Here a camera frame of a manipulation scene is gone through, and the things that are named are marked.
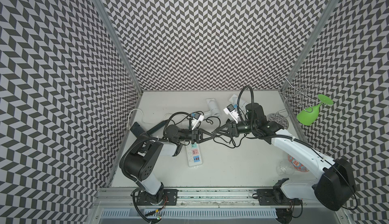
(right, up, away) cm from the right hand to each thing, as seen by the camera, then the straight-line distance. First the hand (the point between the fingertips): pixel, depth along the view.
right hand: (219, 133), depth 72 cm
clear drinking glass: (+37, -21, +10) cm, 44 cm away
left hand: (-3, -3, -1) cm, 4 cm away
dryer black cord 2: (+12, -12, +18) cm, 24 cm away
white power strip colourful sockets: (-13, -15, +12) cm, 23 cm away
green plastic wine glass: (+47, +9, +5) cm, 48 cm away
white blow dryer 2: (+15, +18, +35) cm, 42 cm away
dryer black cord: (-6, +6, +5) cm, 10 cm away
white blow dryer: (-1, +10, +27) cm, 29 cm away
